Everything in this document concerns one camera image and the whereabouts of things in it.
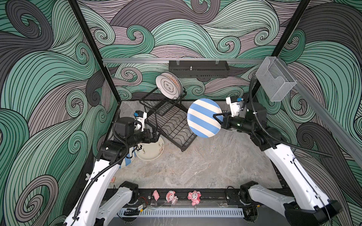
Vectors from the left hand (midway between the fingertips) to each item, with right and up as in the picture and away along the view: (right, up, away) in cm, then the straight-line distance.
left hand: (155, 129), depth 69 cm
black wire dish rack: (+5, +5, +38) cm, 39 cm away
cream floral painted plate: (-6, -17, +21) cm, 28 cm away
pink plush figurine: (+20, -35, +1) cm, 40 cm away
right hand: (+29, +7, -3) cm, 30 cm away
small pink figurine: (0, -35, +4) cm, 36 cm away
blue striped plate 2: (-21, -22, +17) cm, 34 cm away
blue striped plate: (+23, +5, +2) cm, 24 cm away
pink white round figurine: (+8, -36, +2) cm, 37 cm away
